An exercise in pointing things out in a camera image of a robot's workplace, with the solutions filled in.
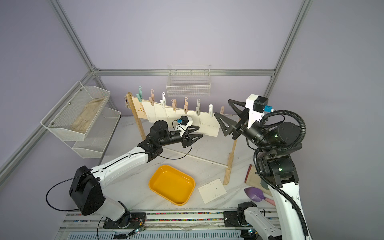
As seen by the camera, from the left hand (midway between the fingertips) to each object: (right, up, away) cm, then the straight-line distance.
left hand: (198, 132), depth 71 cm
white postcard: (+8, -34, +13) cm, 37 cm away
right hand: (+8, +8, -22) cm, 24 cm away
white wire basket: (-8, +34, +25) cm, 43 cm away
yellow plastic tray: (-15, -31, +15) cm, 38 cm away
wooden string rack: (+20, -22, +23) cm, 37 cm away
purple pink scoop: (+32, -34, +9) cm, 48 cm away
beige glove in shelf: (-61, +6, +6) cm, 61 cm away
